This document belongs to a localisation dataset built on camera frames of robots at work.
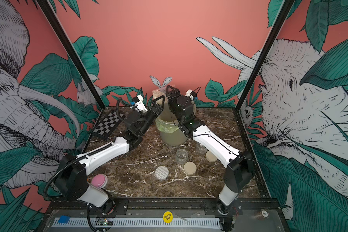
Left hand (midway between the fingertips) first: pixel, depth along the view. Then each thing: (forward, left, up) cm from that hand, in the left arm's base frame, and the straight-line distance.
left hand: (164, 97), depth 69 cm
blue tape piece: (-44, +52, -39) cm, 78 cm away
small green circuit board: (-46, +31, -40) cm, 68 cm away
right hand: (+4, 0, +3) cm, 5 cm away
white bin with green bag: (-8, -3, -20) cm, 22 cm away
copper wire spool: (-47, -45, -34) cm, 73 cm away
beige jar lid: (-15, -28, -38) cm, 49 cm away
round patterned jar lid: (-22, +4, -40) cm, 46 cm away
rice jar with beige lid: (-8, -22, -39) cm, 46 cm away
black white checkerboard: (+13, +44, -37) cm, 59 cm away
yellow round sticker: (-45, 0, -40) cm, 60 cm away
